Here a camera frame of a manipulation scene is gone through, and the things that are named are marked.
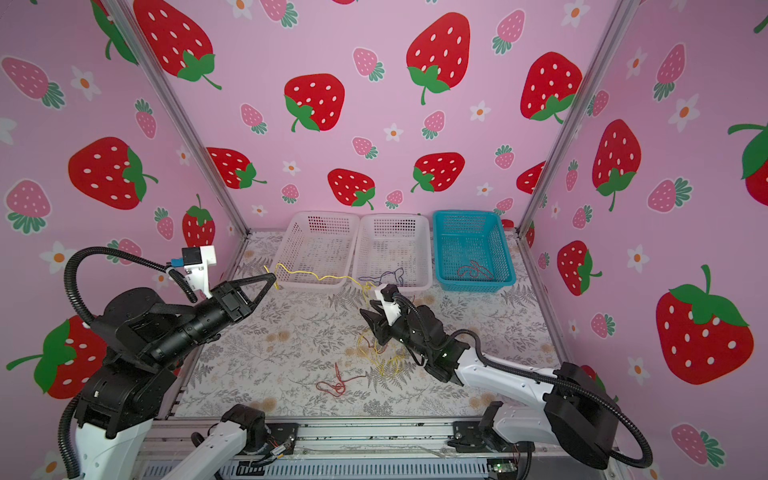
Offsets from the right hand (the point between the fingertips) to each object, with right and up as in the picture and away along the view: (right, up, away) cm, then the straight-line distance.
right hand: (365, 306), depth 73 cm
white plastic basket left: (-22, +18, +42) cm, 50 cm away
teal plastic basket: (+38, +14, +41) cm, 58 cm away
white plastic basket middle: (+7, +16, +41) cm, 45 cm away
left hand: (-14, +9, -21) cm, 27 cm away
